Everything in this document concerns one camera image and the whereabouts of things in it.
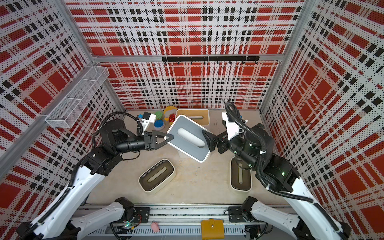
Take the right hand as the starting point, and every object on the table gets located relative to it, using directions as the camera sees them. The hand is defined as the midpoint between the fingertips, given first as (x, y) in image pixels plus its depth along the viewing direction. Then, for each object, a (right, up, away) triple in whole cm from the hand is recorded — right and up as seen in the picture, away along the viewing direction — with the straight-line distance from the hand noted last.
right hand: (215, 127), depth 56 cm
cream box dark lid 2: (+16, -29, +24) cm, 41 cm away
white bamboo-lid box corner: (-6, +5, +25) cm, 27 cm away
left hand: (-16, -5, +1) cm, 17 cm away
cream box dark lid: (-30, -28, +25) cm, 48 cm away
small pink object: (-27, -47, +13) cm, 56 cm away
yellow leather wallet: (0, -48, +13) cm, 50 cm away
